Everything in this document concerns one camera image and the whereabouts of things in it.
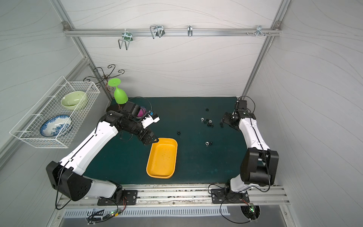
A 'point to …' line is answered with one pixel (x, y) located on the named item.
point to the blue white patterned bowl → (55, 125)
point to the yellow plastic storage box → (161, 162)
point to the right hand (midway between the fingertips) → (229, 120)
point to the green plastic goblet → (119, 95)
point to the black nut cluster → (210, 122)
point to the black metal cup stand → (99, 74)
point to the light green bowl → (74, 100)
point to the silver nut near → (207, 143)
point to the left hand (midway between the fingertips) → (153, 135)
